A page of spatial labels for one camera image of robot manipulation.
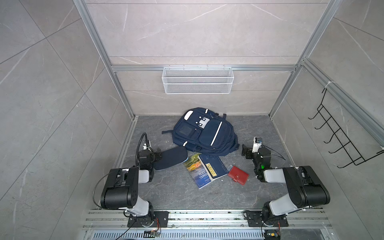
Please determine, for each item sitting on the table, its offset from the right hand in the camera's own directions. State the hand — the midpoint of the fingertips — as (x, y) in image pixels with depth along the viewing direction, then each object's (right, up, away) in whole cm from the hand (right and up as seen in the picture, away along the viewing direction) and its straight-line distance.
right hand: (252, 144), depth 93 cm
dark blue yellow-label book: (-25, -13, -2) cm, 28 cm away
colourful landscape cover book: (-38, -11, -1) cm, 39 cm away
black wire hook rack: (+31, +6, -26) cm, 41 cm away
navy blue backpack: (-29, +8, +11) cm, 32 cm away
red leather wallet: (-11, -17, -8) cm, 22 cm away
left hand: (-65, -2, +1) cm, 65 cm away
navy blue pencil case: (-51, -8, -1) cm, 52 cm away
